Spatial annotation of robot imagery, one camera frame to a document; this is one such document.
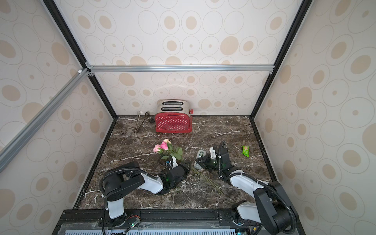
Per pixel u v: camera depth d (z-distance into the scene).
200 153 0.92
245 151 0.98
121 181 0.49
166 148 0.88
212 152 0.81
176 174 0.67
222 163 0.67
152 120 1.16
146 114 1.17
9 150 0.52
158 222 0.73
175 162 0.87
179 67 0.92
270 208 0.42
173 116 0.98
